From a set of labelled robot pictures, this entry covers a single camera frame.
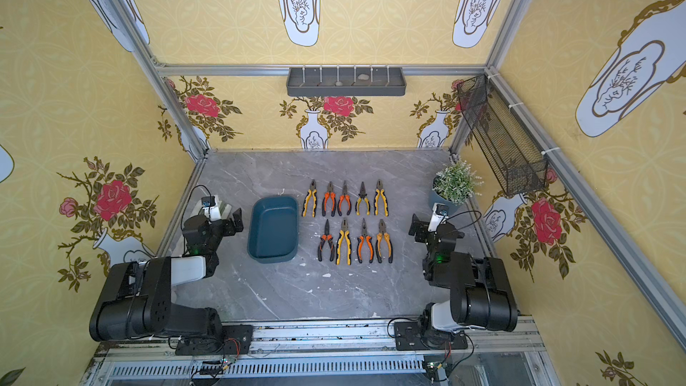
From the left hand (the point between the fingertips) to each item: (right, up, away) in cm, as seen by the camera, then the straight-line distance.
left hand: (229, 209), depth 92 cm
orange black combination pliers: (+45, -12, 0) cm, 47 cm away
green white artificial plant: (+78, +9, -3) cm, 78 cm away
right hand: (+69, -2, 0) cm, 69 cm away
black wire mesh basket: (+96, +15, -4) cm, 98 cm away
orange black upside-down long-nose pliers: (+33, -10, +1) cm, 35 cm away
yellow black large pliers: (+27, +5, +14) cm, 31 cm away
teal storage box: (+15, -9, +1) cm, 17 cm away
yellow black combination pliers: (+54, +5, +14) cm, 56 cm away
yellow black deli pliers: (+41, -12, 0) cm, 43 cm away
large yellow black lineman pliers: (+52, -11, 0) cm, 53 cm away
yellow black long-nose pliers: (+47, +3, +12) cm, 48 cm away
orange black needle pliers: (+35, +4, +13) cm, 37 cm away
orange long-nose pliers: (+39, +3, +11) cm, 40 cm away
